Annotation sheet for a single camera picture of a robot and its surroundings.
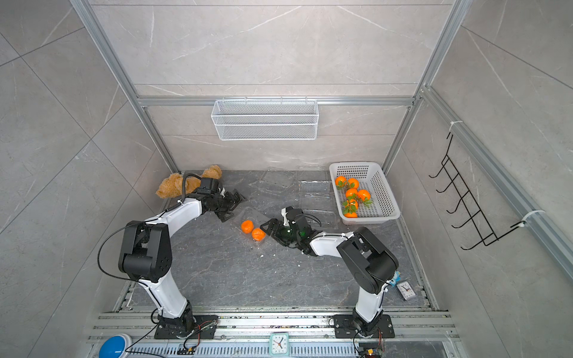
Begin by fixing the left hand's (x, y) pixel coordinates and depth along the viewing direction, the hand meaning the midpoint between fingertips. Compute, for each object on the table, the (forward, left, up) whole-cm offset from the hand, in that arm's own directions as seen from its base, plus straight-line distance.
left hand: (245, 201), depth 95 cm
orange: (-13, -6, -5) cm, 16 cm away
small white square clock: (-36, -61, -9) cm, 71 cm away
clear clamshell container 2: (+11, -32, -6) cm, 34 cm away
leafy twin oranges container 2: (+7, -50, -6) cm, 51 cm away
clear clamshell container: (-3, -5, -10) cm, 12 cm away
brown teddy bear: (+10, +35, 0) cm, 37 cm away
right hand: (-14, -10, -2) cm, 17 cm away
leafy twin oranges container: (+14, -46, -6) cm, 48 cm away
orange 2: (-8, 0, -8) cm, 11 cm away
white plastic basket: (+19, -62, -8) cm, 65 cm away
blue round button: (-50, +37, -8) cm, 63 cm away
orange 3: (-6, -46, -4) cm, 46 cm away
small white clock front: (-51, -15, -8) cm, 53 cm away
